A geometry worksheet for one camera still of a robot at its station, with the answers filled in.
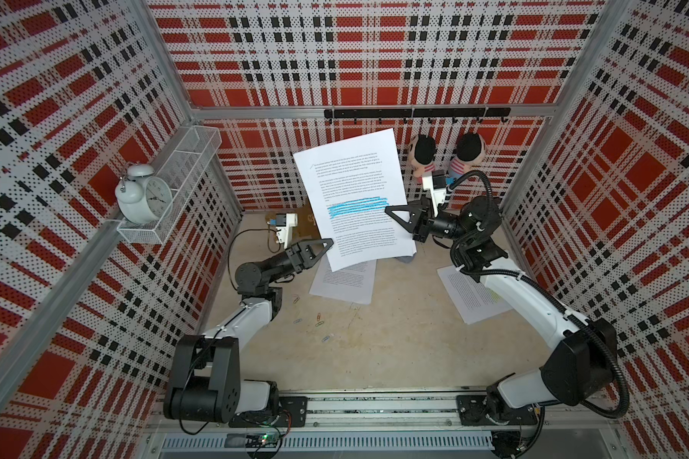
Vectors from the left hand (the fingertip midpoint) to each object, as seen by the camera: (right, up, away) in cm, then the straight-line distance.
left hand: (337, 243), depth 67 cm
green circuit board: (-16, -48, +2) cm, 51 cm away
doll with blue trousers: (+42, +30, +24) cm, 57 cm away
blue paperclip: (-5, -30, +19) cm, 36 cm away
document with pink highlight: (+3, -15, +32) cm, 35 cm away
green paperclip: (-8, -26, +23) cm, 36 cm away
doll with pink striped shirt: (+26, +29, +28) cm, 48 cm away
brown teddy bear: (-8, +4, +3) cm, 10 cm away
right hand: (+13, +8, -4) cm, 15 cm away
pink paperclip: (-8, -24, +24) cm, 35 cm away
